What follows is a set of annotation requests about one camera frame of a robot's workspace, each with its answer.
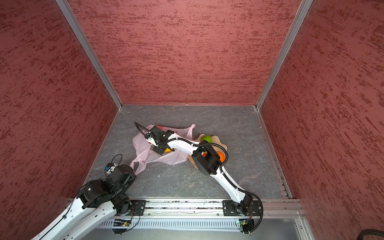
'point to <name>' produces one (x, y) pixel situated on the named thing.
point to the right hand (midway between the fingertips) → (159, 149)
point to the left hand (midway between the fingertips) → (136, 177)
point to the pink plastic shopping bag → (143, 152)
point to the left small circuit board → (119, 222)
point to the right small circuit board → (243, 222)
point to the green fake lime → (208, 138)
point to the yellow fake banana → (168, 150)
